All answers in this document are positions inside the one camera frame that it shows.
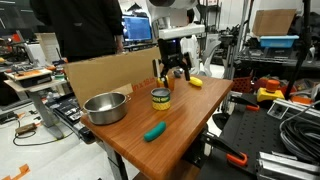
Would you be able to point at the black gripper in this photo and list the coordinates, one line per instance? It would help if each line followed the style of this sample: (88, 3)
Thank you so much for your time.
(170, 53)

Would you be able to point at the black keyboard device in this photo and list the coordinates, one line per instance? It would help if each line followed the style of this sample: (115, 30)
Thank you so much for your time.
(65, 108)

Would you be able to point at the orange translucent cup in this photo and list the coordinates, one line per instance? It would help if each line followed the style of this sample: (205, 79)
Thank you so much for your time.
(171, 84)

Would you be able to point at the blue plastic bin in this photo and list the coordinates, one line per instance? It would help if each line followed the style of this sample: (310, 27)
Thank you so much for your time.
(278, 41)

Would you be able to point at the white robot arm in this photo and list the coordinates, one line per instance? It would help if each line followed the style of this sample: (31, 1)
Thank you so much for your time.
(173, 16)

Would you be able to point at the black tripod pole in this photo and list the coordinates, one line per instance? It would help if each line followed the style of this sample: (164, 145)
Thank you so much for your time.
(301, 43)

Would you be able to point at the blue lit computer monitor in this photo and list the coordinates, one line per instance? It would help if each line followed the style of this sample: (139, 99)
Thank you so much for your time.
(136, 28)

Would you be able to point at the yellow toy banana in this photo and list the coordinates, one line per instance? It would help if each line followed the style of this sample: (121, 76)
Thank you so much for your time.
(196, 81)

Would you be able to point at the small grey object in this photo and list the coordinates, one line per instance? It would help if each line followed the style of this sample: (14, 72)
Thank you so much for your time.
(178, 73)

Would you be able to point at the green yellow tin can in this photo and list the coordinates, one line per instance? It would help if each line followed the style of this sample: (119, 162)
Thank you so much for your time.
(161, 100)

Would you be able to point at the grey table leg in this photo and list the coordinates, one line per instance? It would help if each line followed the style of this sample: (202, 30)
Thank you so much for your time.
(115, 161)

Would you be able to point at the black table clamp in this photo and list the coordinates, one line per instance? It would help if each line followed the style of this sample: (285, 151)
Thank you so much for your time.
(86, 135)

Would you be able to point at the green toy cucumber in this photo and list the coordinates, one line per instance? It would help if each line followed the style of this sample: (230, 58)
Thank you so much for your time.
(155, 131)

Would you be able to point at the black perforated board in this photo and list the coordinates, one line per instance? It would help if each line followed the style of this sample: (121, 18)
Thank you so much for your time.
(253, 133)

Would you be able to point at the orange floor tape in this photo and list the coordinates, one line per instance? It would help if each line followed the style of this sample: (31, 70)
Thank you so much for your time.
(20, 171)

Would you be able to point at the aluminium rail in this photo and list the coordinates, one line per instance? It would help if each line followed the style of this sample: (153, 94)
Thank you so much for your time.
(300, 108)

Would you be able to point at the yellow emergency stop button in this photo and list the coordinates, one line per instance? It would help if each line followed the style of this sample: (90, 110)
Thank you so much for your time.
(269, 93)

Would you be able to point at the person in black clothes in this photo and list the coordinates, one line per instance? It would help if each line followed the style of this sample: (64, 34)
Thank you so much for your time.
(80, 26)

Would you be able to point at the white office chair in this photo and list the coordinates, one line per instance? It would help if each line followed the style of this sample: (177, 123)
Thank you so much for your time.
(210, 50)

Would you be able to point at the large cardboard panel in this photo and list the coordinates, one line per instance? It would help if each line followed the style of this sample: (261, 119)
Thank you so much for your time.
(106, 75)

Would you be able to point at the red plastic crate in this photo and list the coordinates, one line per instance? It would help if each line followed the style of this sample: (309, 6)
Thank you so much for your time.
(241, 85)

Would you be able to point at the grey side table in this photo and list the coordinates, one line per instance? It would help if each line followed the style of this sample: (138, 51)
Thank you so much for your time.
(41, 106)

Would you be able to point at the stainless steel pot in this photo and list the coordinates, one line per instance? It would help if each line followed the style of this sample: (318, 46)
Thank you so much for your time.
(106, 109)

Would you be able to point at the brown cardboard box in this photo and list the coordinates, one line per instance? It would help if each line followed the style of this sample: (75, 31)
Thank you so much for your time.
(273, 22)

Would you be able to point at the black white equipment box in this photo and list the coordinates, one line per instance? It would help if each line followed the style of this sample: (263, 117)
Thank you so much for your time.
(30, 78)

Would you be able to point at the white framed board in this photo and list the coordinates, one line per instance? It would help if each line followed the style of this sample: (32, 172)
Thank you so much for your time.
(50, 45)

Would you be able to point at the stacked aluminium extrusions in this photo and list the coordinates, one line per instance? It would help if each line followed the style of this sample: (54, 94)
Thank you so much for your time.
(286, 166)

